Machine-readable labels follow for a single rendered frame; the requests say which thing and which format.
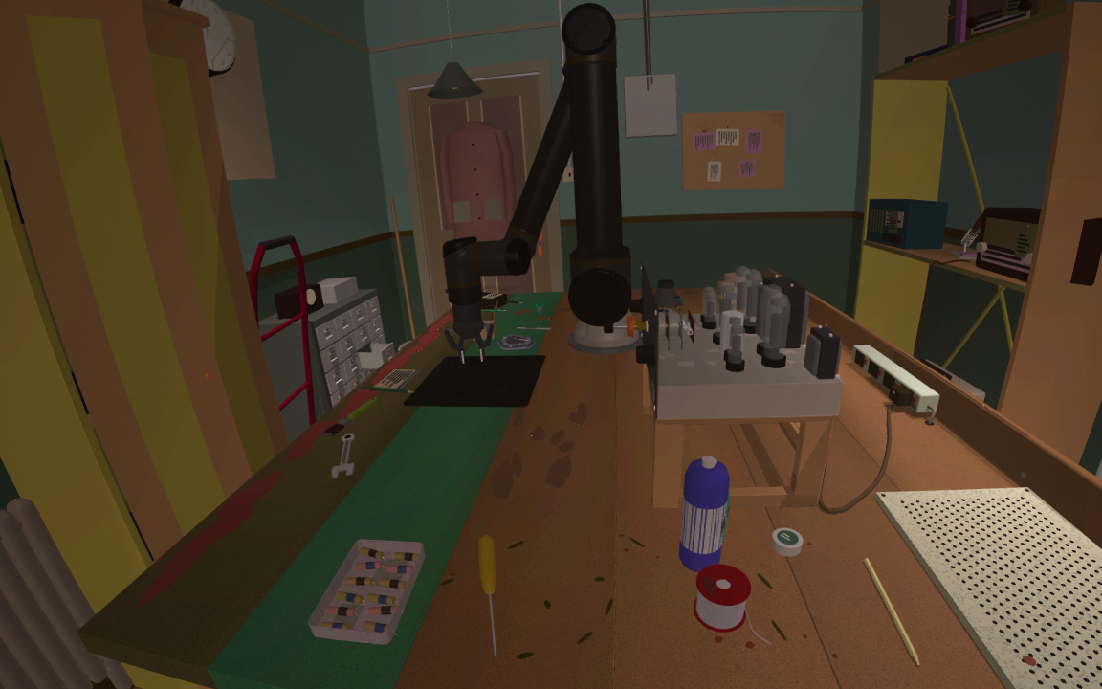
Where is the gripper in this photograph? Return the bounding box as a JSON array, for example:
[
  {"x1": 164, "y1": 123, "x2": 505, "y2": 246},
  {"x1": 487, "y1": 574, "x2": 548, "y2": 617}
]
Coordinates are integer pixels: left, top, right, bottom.
[{"x1": 446, "y1": 298, "x2": 496, "y2": 365}]

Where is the black rubber mat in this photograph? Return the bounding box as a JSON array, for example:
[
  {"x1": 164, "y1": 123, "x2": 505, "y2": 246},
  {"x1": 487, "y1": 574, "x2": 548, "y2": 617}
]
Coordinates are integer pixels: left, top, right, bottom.
[{"x1": 404, "y1": 355, "x2": 547, "y2": 408}]

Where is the grey small parts drawer cabinet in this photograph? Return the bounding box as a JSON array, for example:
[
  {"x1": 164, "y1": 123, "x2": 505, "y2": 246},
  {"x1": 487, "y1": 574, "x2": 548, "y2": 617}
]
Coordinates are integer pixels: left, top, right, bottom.
[{"x1": 310, "y1": 290, "x2": 389, "y2": 407}]

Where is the wooden door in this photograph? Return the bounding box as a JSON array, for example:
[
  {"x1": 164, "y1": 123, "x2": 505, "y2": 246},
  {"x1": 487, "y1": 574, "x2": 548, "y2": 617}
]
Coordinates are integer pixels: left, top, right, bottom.
[{"x1": 398, "y1": 61, "x2": 564, "y2": 329}]

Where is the pink coat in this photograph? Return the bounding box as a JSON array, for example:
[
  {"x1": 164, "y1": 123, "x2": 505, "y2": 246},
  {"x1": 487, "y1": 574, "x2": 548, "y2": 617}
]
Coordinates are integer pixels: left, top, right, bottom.
[{"x1": 436, "y1": 121, "x2": 517, "y2": 241}]

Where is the red hand truck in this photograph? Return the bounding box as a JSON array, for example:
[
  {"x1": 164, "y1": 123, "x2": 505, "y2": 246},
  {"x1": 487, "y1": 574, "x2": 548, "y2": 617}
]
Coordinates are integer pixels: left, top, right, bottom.
[{"x1": 249, "y1": 237, "x2": 320, "y2": 428}]

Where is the green bench mat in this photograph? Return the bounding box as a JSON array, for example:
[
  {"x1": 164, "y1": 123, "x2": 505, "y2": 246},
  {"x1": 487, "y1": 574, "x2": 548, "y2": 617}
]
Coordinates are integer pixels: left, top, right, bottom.
[{"x1": 209, "y1": 293, "x2": 563, "y2": 689}]

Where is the dark hanging lamp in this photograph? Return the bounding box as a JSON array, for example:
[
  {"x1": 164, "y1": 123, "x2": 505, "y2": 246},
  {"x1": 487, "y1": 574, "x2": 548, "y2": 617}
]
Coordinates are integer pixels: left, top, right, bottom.
[{"x1": 428, "y1": 62, "x2": 483, "y2": 100}]

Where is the clear tray of resistors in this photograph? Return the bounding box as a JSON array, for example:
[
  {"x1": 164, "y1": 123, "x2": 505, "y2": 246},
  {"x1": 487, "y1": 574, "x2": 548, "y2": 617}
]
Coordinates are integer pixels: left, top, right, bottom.
[{"x1": 308, "y1": 538, "x2": 426, "y2": 645}]

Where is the grey radio chassis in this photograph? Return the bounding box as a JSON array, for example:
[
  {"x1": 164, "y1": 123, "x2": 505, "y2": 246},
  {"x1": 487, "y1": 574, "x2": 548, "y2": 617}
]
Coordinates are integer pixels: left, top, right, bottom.
[{"x1": 636, "y1": 265, "x2": 845, "y2": 423}]

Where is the blue spray can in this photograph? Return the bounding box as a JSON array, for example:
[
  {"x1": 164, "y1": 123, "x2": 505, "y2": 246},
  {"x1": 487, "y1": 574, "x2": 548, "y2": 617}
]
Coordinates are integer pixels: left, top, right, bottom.
[{"x1": 678, "y1": 456, "x2": 731, "y2": 573}]

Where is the wooden chassis stand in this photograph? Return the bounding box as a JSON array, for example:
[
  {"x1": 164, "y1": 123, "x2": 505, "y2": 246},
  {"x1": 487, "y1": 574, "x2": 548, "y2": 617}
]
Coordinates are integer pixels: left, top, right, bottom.
[{"x1": 651, "y1": 412, "x2": 839, "y2": 510}]

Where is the white hanging paper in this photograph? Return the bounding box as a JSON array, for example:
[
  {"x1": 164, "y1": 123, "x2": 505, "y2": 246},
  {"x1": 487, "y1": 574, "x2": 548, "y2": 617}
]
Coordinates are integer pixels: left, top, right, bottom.
[{"x1": 624, "y1": 74, "x2": 678, "y2": 139}]

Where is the cork notice board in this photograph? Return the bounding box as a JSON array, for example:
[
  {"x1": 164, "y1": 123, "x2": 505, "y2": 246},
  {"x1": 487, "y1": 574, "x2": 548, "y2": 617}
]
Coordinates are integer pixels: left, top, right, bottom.
[{"x1": 682, "y1": 110, "x2": 787, "y2": 191}]

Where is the black transformer block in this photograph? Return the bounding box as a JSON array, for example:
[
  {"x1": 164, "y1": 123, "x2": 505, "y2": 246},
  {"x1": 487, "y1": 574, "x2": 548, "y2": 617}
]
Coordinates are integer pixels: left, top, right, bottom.
[{"x1": 805, "y1": 325, "x2": 842, "y2": 380}]

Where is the red solder spool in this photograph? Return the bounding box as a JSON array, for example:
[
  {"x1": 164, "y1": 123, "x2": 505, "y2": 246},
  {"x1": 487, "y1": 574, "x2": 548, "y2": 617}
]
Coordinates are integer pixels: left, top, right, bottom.
[{"x1": 694, "y1": 564, "x2": 753, "y2": 633}]

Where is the yellow wooden cabinet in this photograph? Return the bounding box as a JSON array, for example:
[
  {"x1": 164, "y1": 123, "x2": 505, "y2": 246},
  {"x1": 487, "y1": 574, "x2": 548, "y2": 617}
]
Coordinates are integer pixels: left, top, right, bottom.
[{"x1": 0, "y1": 0, "x2": 290, "y2": 689}]

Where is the white power strip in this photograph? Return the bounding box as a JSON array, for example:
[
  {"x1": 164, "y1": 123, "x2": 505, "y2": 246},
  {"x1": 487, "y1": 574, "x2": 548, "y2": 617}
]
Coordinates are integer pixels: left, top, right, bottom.
[{"x1": 851, "y1": 344, "x2": 940, "y2": 416}]

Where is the blue test instrument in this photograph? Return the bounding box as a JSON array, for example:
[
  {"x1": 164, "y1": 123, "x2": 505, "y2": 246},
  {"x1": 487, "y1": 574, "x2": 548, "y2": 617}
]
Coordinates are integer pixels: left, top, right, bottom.
[{"x1": 867, "y1": 198, "x2": 949, "y2": 251}]

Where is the thin wooden stick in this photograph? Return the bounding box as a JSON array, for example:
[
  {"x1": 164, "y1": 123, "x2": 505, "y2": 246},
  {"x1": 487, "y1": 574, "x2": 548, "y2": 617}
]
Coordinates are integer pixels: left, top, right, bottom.
[{"x1": 863, "y1": 558, "x2": 921, "y2": 667}]

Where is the white radiator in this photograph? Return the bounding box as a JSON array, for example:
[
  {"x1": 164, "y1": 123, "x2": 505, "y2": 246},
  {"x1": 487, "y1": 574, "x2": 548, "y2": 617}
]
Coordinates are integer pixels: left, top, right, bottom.
[{"x1": 0, "y1": 497, "x2": 136, "y2": 689}]

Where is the brown table radio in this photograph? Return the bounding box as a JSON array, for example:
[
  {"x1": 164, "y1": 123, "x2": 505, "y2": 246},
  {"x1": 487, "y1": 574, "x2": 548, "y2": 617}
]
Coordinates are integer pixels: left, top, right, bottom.
[{"x1": 975, "y1": 207, "x2": 1043, "y2": 283}]

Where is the yellow wooden shelf unit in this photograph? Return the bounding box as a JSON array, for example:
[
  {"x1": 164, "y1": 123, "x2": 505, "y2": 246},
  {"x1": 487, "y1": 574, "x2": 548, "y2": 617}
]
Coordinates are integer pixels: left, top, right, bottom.
[{"x1": 852, "y1": 0, "x2": 1102, "y2": 466}]

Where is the white perforated board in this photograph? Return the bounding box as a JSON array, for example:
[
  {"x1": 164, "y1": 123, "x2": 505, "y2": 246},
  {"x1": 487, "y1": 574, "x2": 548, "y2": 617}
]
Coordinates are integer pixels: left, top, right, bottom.
[{"x1": 875, "y1": 487, "x2": 1102, "y2": 689}]

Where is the yellow handled screwdriver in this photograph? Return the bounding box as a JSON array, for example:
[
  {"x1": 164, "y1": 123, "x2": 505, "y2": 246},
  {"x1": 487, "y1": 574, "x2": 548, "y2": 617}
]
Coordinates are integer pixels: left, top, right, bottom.
[{"x1": 477, "y1": 534, "x2": 500, "y2": 659}]

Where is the round wall clock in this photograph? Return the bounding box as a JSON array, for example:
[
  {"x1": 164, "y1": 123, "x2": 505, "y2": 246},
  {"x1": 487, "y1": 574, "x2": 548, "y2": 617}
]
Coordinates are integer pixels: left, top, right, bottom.
[{"x1": 180, "y1": 0, "x2": 238, "y2": 77}]

